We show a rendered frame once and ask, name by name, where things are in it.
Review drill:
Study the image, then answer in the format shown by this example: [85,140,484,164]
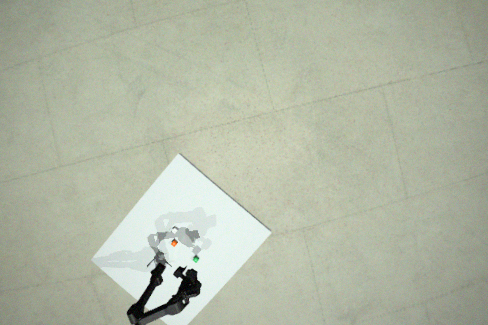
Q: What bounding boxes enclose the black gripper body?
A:
[173,266,202,288]

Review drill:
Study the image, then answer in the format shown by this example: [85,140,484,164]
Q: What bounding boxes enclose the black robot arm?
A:
[127,263,200,325]

